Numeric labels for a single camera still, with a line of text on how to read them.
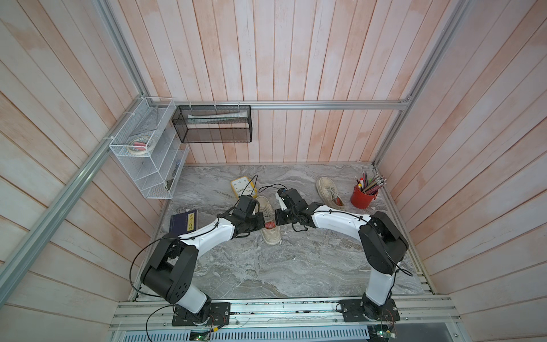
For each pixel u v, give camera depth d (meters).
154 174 0.78
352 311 0.73
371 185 0.94
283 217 0.82
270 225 0.92
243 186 1.11
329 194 0.99
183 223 0.95
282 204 0.77
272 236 0.86
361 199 1.01
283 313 0.75
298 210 0.71
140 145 0.73
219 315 0.73
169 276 0.44
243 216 0.70
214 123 1.05
